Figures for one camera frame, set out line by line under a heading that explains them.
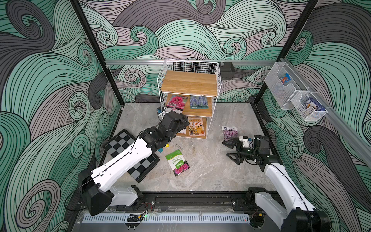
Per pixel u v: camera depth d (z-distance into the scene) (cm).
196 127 103
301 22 76
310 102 67
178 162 87
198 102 88
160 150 92
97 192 37
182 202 75
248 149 69
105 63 95
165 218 70
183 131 101
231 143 71
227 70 95
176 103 87
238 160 73
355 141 52
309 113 63
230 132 101
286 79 83
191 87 72
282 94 83
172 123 52
